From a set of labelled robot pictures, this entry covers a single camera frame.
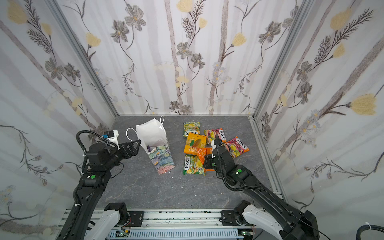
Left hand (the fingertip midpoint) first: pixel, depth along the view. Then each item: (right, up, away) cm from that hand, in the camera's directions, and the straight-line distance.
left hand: (131, 138), depth 73 cm
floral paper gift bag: (+4, +1, +20) cm, 20 cm away
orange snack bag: (+35, -8, +5) cm, 36 cm away
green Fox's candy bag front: (+30, -18, +18) cm, 39 cm away
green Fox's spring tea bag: (+29, +6, +36) cm, 46 cm away
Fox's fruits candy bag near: (+60, -8, +28) cm, 66 cm away
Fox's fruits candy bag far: (+43, +1, +32) cm, 53 cm away
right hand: (+34, -7, +2) cm, 35 cm away
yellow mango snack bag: (+31, -4, +25) cm, 40 cm away
